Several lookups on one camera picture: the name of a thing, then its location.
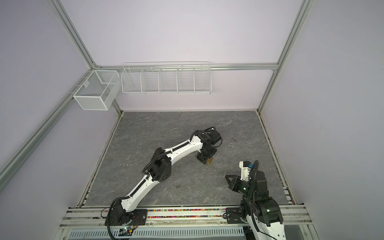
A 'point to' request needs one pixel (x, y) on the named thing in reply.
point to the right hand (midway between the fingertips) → (227, 177)
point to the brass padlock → (209, 160)
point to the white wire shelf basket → (166, 78)
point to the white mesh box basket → (98, 90)
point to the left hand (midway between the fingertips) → (214, 160)
